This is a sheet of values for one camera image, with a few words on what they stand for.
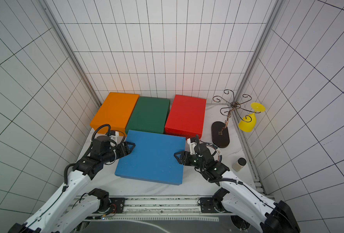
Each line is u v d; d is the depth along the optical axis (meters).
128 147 0.71
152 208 0.73
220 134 1.00
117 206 0.73
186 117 0.97
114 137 0.71
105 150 0.60
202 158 0.58
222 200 0.61
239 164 0.79
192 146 0.72
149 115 1.03
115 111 1.01
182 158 0.69
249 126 0.80
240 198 0.47
